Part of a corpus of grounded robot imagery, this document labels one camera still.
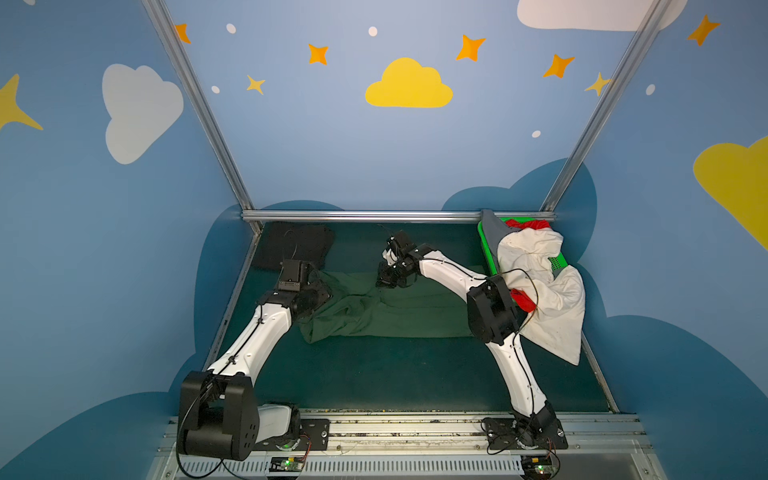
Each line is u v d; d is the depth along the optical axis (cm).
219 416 40
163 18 69
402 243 84
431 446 73
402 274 87
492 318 60
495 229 111
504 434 74
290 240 115
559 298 88
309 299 72
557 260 101
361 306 93
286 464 71
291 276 66
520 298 91
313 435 75
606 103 85
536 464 72
